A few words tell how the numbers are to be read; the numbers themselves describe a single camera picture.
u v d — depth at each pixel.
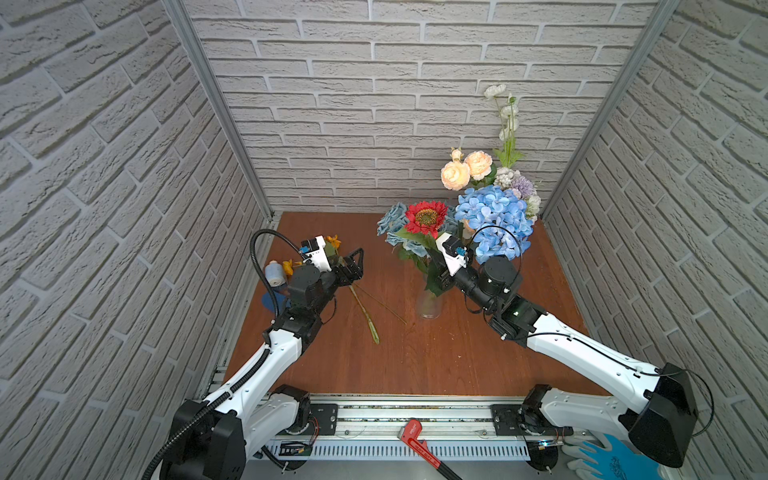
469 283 0.60
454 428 0.73
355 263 0.70
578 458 0.68
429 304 0.90
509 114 0.87
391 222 0.68
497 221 0.55
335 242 1.07
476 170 0.76
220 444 0.39
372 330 0.87
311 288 0.59
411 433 0.71
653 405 0.39
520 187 0.78
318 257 0.68
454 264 0.60
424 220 0.59
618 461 0.68
